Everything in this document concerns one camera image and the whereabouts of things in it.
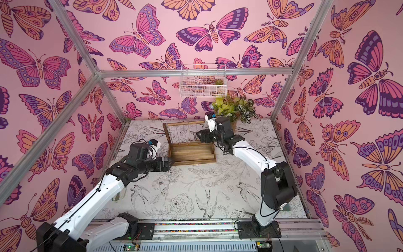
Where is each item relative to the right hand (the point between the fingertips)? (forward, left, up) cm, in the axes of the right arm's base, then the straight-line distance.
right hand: (203, 130), depth 86 cm
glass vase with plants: (+23, -20, -4) cm, 31 cm away
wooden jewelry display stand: (+6, +14, -24) cm, 28 cm away
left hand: (-17, +17, -4) cm, 24 cm away
